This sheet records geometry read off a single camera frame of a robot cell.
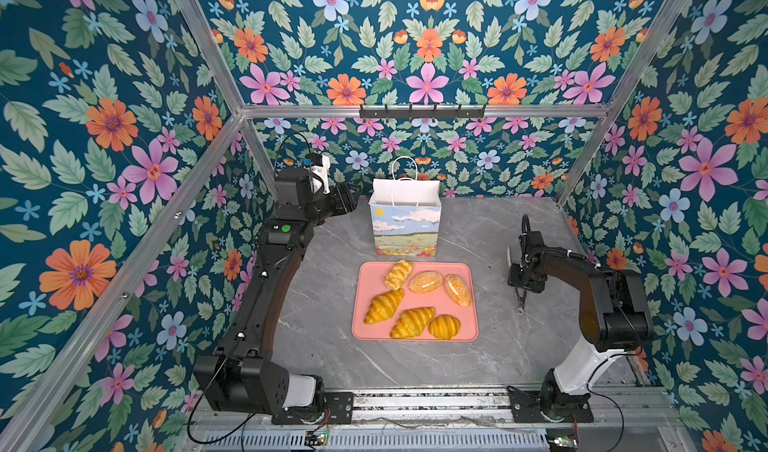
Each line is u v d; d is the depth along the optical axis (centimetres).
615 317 49
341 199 64
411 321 84
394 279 93
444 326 83
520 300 91
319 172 64
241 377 39
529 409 73
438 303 92
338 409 73
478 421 72
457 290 90
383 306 86
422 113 93
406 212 86
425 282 91
